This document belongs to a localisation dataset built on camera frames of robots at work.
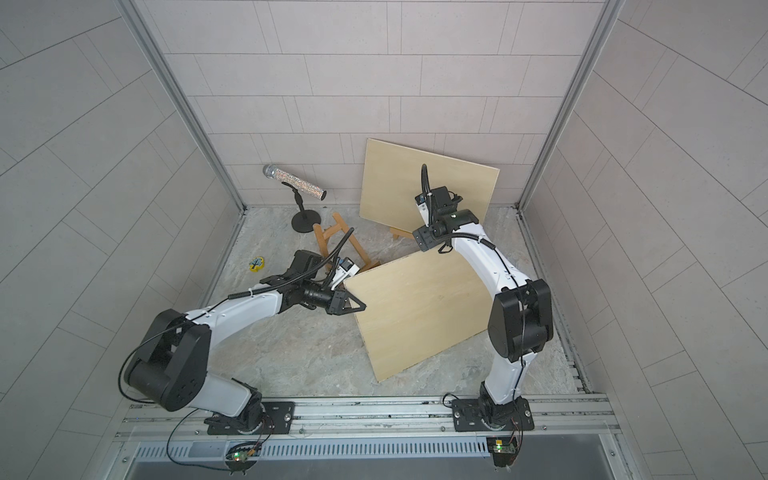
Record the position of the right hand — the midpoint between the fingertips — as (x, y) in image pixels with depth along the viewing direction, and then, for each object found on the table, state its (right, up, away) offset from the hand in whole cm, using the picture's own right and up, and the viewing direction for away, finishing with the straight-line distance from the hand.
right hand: (434, 228), depth 90 cm
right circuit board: (+13, -51, -22) cm, 57 cm away
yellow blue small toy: (-59, -12, +9) cm, 60 cm away
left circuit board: (-44, -49, -27) cm, 71 cm away
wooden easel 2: (-11, -1, +14) cm, 18 cm away
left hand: (-20, -21, -11) cm, 31 cm away
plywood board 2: (-13, +17, +6) cm, 22 cm away
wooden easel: (-32, -3, -7) cm, 33 cm away
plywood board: (-6, -21, -10) cm, 24 cm away
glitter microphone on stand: (-46, +3, +20) cm, 51 cm away
